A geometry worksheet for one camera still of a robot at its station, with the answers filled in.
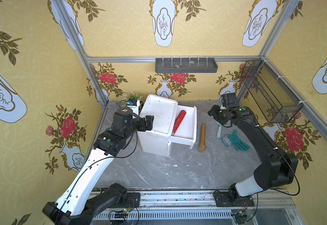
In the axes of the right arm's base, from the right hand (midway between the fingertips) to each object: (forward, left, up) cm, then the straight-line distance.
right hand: (207, 114), depth 84 cm
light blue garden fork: (+2, -13, -20) cm, 24 cm away
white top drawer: (-10, +12, -5) cm, 16 cm away
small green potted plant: (+16, +50, -5) cm, 53 cm away
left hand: (-12, +34, +11) cm, 38 cm away
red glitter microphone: (-1, +15, -2) cm, 16 cm away
